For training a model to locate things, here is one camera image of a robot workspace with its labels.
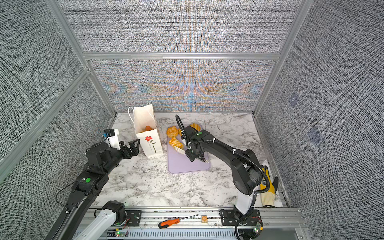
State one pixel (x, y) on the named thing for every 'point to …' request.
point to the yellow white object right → (267, 197)
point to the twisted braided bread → (174, 142)
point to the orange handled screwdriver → (163, 224)
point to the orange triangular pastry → (148, 128)
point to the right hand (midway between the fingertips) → (193, 150)
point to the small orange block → (204, 219)
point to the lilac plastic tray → (179, 162)
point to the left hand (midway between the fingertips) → (134, 139)
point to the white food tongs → (182, 151)
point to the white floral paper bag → (150, 141)
